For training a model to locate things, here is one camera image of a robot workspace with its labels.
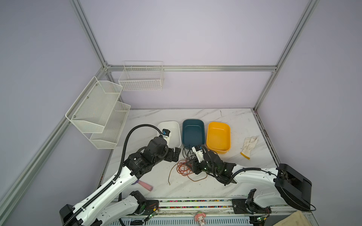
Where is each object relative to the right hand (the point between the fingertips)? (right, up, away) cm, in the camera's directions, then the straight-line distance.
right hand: (186, 163), depth 79 cm
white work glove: (+45, +8, +19) cm, 49 cm away
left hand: (-8, +9, -6) cm, 14 cm away
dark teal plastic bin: (+5, +15, +25) cm, 30 cm away
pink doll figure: (+7, -24, -10) cm, 27 cm away
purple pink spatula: (-25, -13, +2) cm, 28 cm away
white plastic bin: (-8, +10, +25) cm, 29 cm away
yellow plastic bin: (+24, +12, +23) cm, 36 cm away
